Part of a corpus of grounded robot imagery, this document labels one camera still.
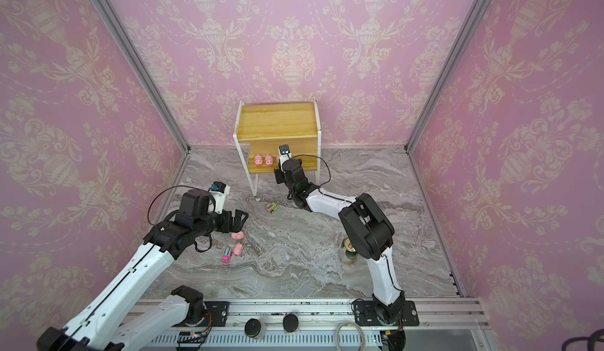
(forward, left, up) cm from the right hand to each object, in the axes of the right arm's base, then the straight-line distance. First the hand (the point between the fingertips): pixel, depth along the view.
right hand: (282, 159), depth 92 cm
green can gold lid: (-35, -23, -9) cm, 42 cm away
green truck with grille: (-12, +6, -16) cm, 21 cm away
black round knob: (-54, +8, -8) cm, 55 cm away
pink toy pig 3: (-23, +18, -16) cm, 34 cm away
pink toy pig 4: (-29, +17, -16) cm, 37 cm away
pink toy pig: (0, +9, 0) cm, 9 cm away
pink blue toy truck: (-30, +21, -15) cm, 40 cm away
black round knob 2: (-53, -3, -9) cm, 54 cm away
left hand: (-23, +14, -1) cm, 27 cm away
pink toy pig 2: (0, +5, 0) cm, 5 cm away
